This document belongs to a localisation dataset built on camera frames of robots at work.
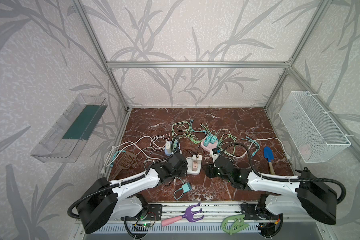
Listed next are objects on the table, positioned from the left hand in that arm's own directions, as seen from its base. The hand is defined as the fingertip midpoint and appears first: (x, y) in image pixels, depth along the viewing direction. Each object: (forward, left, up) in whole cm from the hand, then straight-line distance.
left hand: (187, 165), depth 84 cm
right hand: (+1, -9, +2) cm, 10 cm away
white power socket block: (+4, -1, -2) cm, 5 cm away
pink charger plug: (-1, -4, +2) cm, 4 cm away
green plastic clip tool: (-28, -24, -4) cm, 37 cm away
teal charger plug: (-11, 0, -3) cm, 12 cm away
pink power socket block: (+14, -15, -4) cm, 21 cm away
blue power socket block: (+9, +12, +1) cm, 15 cm away
